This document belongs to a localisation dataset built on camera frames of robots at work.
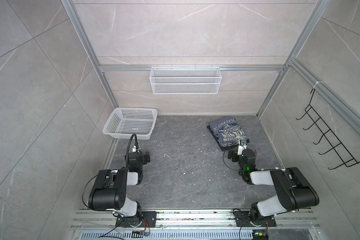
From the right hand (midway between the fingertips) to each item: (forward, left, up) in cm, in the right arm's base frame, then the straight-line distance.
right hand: (237, 146), depth 94 cm
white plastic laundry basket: (+28, +81, -4) cm, 86 cm away
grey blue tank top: (+12, +4, +1) cm, 12 cm away
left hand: (0, +64, 0) cm, 64 cm away
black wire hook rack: (-24, -31, +26) cm, 47 cm away
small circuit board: (-44, +58, -8) cm, 74 cm away
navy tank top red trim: (+4, +6, -5) cm, 9 cm away
